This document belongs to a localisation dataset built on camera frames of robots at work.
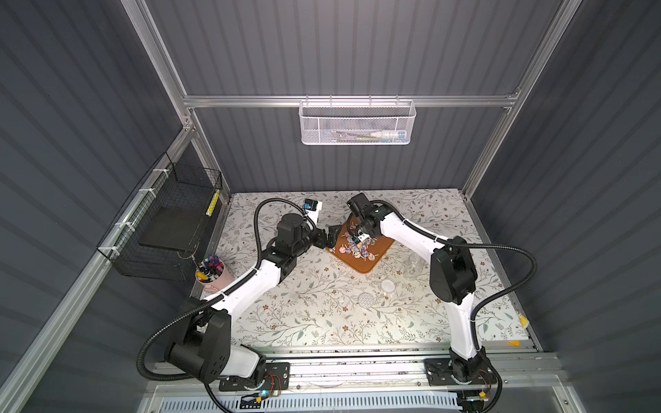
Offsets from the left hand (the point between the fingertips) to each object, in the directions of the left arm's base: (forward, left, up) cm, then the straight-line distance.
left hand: (333, 224), depth 81 cm
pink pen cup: (-12, +39, -11) cm, 42 cm away
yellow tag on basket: (+7, +39, +3) cm, 40 cm away
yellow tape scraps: (-24, -62, -22) cm, 70 cm away
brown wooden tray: (+5, -18, -21) cm, 28 cm away
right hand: (+12, -20, -6) cm, 24 cm away
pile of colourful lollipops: (+4, -10, -21) cm, 23 cm away
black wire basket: (-9, +47, +9) cm, 48 cm away
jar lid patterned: (-16, -11, -21) cm, 29 cm away
